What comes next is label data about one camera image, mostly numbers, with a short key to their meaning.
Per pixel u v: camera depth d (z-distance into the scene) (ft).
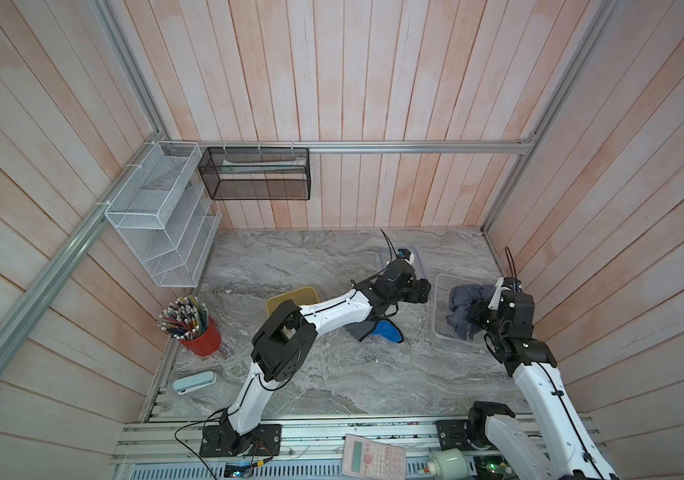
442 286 3.41
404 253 2.61
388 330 2.90
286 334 1.85
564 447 1.38
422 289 2.56
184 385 2.58
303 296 3.16
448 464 2.16
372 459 2.30
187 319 2.49
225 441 2.11
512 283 2.25
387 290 2.26
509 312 1.92
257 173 3.43
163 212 2.18
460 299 2.75
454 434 2.39
